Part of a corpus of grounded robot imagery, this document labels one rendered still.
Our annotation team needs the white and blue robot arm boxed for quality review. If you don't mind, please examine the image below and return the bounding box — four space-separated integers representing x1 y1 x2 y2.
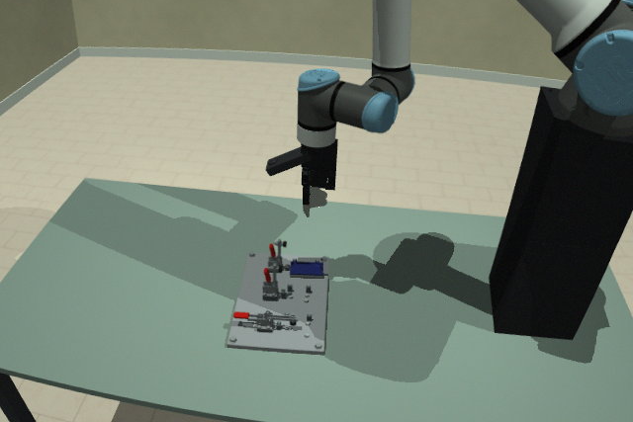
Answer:
266 0 633 176

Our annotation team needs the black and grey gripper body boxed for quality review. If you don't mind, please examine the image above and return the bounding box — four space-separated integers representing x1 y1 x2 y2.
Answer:
301 139 338 190

